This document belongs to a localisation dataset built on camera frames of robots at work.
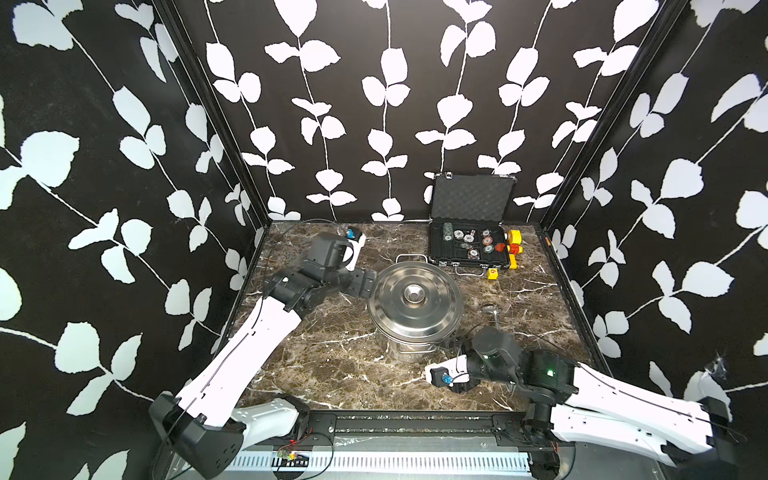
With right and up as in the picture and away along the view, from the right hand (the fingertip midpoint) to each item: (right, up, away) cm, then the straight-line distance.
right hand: (433, 348), depth 69 cm
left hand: (-17, +19, +3) cm, 26 cm away
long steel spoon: (+22, +1, +21) cm, 31 cm away
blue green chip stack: (+11, +31, +45) cm, 55 cm away
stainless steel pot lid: (-4, +10, +9) cm, 13 cm away
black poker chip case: (+20, +32, +48) cm, 61 cm away
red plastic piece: (+31, +24, +41) cm, 57 cm away
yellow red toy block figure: (+36, +24, +41) cm, 60 cm away
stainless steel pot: (-4, -4, +12) cm, 14 cm away
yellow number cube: (+26, +15, +34) cm, 46 cm away
